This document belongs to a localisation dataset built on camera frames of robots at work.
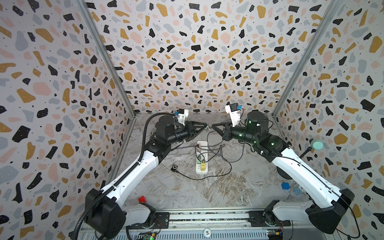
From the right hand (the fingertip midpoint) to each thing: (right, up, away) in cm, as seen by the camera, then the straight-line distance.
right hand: (215, 127), depth 64 cm
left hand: (-2, 0, +2) cm, 3 cm away
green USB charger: (-7, -20, +24) cm, 32 cm away
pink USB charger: (-7, -12, +30) cm, 33 cm away
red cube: (-37, -38, +15) cm, 55 cm away
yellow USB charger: (-5, -23, +21) cm, 32 cm away
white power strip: (-6, -15, +33) cm, 37 cm away
